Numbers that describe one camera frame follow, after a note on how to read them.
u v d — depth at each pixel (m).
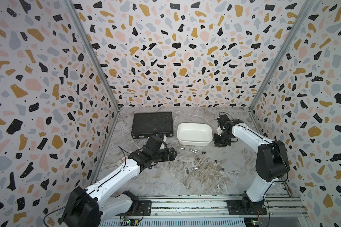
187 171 0.86
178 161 0.90
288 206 0.76
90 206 0.38
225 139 0.78
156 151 0.63
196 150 0.95
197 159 0.92
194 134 1.09
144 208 0.73
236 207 0.73
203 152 0.95
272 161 0.48
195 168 0.88
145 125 1.09
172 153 0.72
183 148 0.97
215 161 0.90
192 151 0.96
